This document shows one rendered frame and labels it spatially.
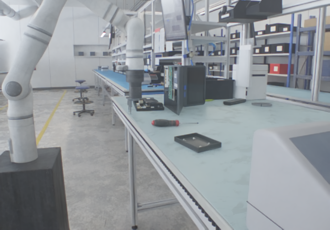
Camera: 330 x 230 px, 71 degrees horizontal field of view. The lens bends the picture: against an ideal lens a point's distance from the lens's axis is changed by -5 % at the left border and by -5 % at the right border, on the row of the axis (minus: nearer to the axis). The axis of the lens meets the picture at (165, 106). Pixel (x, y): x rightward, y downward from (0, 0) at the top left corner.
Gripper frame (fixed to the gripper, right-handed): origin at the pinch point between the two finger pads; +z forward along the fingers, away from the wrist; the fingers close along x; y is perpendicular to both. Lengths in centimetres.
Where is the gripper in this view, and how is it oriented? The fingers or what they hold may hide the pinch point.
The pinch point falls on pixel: (129, 112)
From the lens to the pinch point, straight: 102.9
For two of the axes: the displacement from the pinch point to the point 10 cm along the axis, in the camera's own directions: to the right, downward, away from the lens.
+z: 0.0, 9.8, 1.8
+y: 9.6, -0.5, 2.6
